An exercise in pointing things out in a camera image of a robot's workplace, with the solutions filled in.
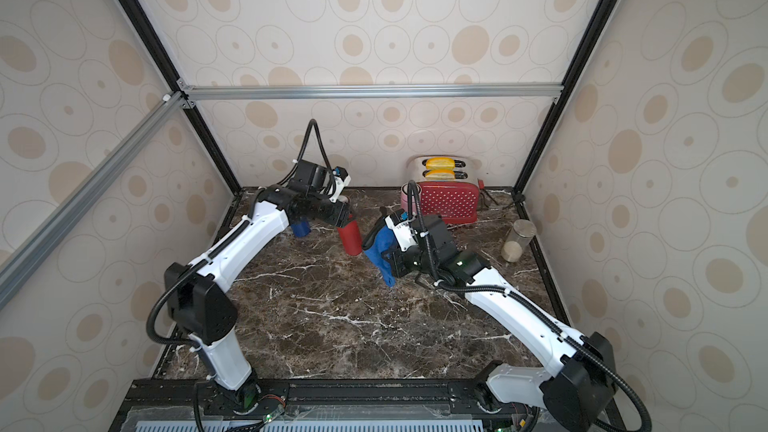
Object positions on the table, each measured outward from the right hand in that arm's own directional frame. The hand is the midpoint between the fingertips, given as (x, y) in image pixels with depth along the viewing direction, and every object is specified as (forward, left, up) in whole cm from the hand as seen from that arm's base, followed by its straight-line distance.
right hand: (380, 258), depth 74 cm
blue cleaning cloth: (+3, 0, +3) cm, 4 cm away
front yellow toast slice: (+34, -17, -3) cm, 38 cm away
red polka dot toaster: (+32, -20, -5) cm, 38 cm away
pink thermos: (+23, -5, -2) cm, 24 cm away
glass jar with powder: (+16, -41, -10) cm, 45 cm away
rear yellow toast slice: (+40, -17, -4) cm, 44 cm away
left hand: (+14, +9, +2) cm, 17 cm away
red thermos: (+12, +10, -8) cm, 17 cm away
